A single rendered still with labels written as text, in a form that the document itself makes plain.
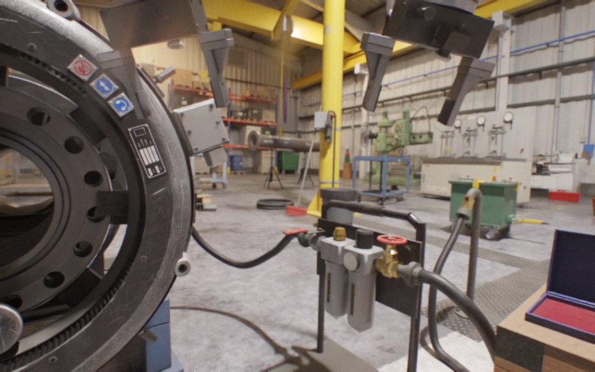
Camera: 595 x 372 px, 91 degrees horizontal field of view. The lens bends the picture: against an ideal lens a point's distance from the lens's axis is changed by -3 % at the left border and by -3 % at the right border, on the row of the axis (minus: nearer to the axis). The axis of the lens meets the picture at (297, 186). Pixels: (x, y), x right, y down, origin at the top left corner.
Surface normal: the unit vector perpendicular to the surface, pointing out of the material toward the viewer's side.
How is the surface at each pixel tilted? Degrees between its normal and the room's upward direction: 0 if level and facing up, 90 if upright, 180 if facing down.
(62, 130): 90
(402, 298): 90
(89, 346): 90
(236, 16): 90
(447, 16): 114
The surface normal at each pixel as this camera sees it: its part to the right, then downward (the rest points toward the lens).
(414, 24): 0.10, 0.47
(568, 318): 0.03, -1.00
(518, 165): 0.36, 0.08
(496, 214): -0.75, 0.03
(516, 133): -0.93, 0.00
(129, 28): -0.11, 0.47
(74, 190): 0.61, 0.07
